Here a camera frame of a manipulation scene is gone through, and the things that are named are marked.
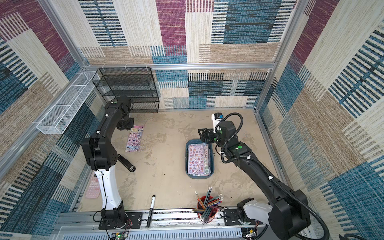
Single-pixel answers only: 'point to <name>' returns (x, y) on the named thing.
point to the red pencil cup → (207, 208)
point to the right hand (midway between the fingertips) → (206, 132)
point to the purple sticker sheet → (196, 159)
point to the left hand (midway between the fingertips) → (127, 127)
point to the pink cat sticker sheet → (134, 144)
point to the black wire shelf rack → (136, 83)
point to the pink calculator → (93, 190)
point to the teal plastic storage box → (209, 160)
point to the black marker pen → (150, 212)
